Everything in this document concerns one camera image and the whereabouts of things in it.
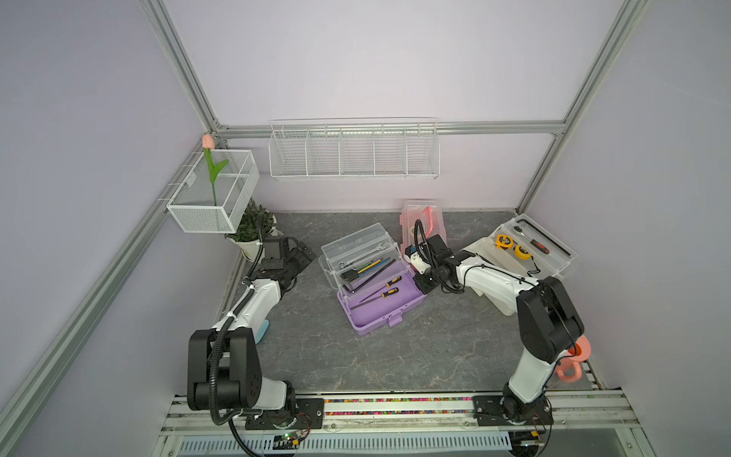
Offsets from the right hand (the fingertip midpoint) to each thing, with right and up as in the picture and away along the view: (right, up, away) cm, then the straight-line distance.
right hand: (419, 279), depth 94 cm
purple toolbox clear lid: (-23, +11, +8) cm, 26 cm away
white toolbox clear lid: (+36, +10, 0) cm, 37 cm away
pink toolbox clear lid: (+5, +23, +5) cm, 24 cm away
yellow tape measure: (+31, +12, +5) cm, 34 cm away
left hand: (-37, +8, -4) cm, 38 cm away
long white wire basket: (-6, +47, +10) cm, 48 cm away
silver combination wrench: (-25, +5, -3) cm, 26 cm away
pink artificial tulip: (-64, +34, -9) cm, 73 cm away
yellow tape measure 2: (+35, +8, +2) cm, 36 cm away
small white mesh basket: (-65, +23, -13) cm, 70 cm away
